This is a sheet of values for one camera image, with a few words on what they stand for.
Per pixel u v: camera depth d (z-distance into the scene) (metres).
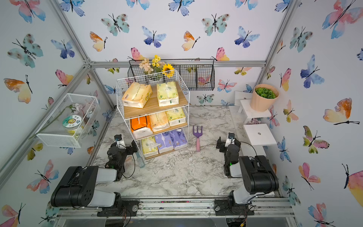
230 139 0.77
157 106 0.65
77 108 0.75
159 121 0.74
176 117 0.75
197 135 1.03
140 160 0.90
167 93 0.64
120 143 0.77
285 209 0.74
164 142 0.92
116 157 0.70
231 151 0.71
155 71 0.87
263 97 0.77
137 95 0.63
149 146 0.90
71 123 0.65
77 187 0.45
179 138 0.95
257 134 0.85
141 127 0.69
